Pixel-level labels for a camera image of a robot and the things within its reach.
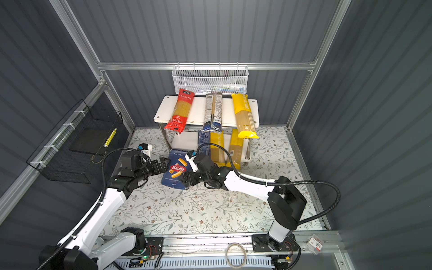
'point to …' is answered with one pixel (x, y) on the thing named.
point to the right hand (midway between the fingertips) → (186, 176)
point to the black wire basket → (66, 154)
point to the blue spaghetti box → (204, 137)
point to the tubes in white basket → (224, 88)
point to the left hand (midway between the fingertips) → (164, 162)
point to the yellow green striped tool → (110, 137)
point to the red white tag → (315, 244)
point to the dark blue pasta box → (177, 163)
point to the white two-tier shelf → (194, 121)
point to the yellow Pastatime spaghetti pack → (217, 154)
